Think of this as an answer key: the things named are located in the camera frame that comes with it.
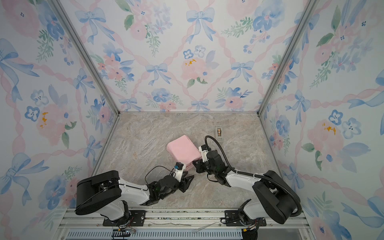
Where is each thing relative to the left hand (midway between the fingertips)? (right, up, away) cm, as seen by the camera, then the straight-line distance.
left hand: (192, 175), depth 81 cm
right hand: (0, +6, +6) cm, 8 cm away
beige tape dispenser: (+18, +22, +22) cm, 36 cm away
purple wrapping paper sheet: (-6, +12, +10) cm, 17 cm away
